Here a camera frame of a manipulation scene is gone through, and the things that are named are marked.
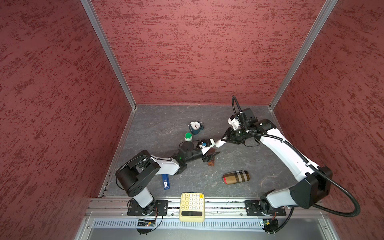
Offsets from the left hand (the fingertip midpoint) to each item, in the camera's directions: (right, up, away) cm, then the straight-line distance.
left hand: (216, 148), depth 81 cm
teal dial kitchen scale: (-12, +11, +22) cm, 27 cm away
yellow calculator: (-13, -29, -9) cm, 33 cm away
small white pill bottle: (+1, +3, -4) cm, 5 cm away
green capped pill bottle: (-16, +5, +10) cm, 20 cm away
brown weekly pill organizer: (-2, -10, +8) cm, 13 cm away
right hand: (+3, +4, -5) cm, 7 cm away
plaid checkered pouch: (+11, -16, 0) cm, 20 cm away
